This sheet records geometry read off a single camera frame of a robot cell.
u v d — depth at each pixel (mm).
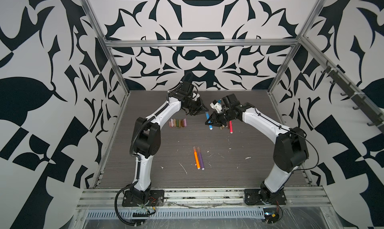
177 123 1018
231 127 989
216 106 817
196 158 866
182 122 1019
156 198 739
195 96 793
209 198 753
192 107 793
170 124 995
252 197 743
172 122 1018
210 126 811
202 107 846
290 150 474
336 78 651
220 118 759
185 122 1018
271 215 712
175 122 1018
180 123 1018
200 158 868
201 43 909
